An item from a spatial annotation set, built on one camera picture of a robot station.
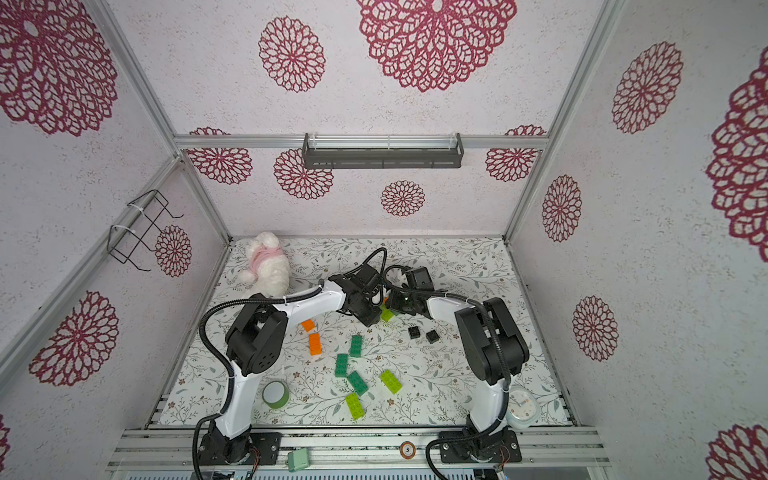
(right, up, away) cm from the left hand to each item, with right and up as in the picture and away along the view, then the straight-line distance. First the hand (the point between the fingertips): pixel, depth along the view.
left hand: (372, 316), depth 96 cm
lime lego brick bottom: (-4, -21, -17) cm, 27 cm away
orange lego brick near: (-17, -7, -5) cm, 19 cm away
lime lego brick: (+5, 0, +1) cm, 5 cm away
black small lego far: (+13, -5, -2) cm, 14 cm away
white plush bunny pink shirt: (-35, +14, +4) cm, 38 cm away
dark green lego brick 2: (-9, -13, -9) cm, 18 cm away
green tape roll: (-25, -17, -18) cm, 35 cm away
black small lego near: (+19, -5, -4) cm, 20 cm away
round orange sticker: (+10, -29, -22) cm, 38 cm away
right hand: (+4, +6, +1) cm, 7 cm away
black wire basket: (-60, +22, -23) cm, 68 cm away
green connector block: (-17, -30, -25) cm, 42 cm away
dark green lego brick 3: (-3, -17, -13) cm, 21 cm away
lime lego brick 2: (+6, -16, -13) cm, 21 cm away
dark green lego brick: (-5, -8, -4) cm, 10 cm away
